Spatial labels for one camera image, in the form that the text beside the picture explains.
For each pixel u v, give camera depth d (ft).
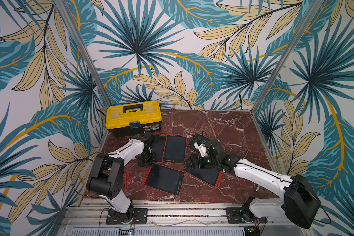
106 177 1.48
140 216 2.41
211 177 2.83
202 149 2.45
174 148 3.20
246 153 3.17
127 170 2.88
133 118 3.04
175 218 2.40
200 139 3.39
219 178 2.82
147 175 2.83
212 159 2.21
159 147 3.21
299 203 1.34
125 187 2.70
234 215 2.41
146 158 2.47
